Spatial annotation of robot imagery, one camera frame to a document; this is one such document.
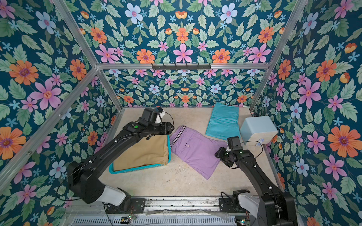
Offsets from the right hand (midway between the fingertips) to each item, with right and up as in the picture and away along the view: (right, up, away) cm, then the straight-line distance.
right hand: (217, 154), depth 84 cm
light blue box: (+25, +15, +3) cm, 29 cm away
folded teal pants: (+9, +20, +24) cm, 32 cm away
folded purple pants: (-13, +1, +9) cm, 15 cm away
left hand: (-28, +17, -5) cm, 33 cm away
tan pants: (-41, +1, +2) cm, 41 cm away
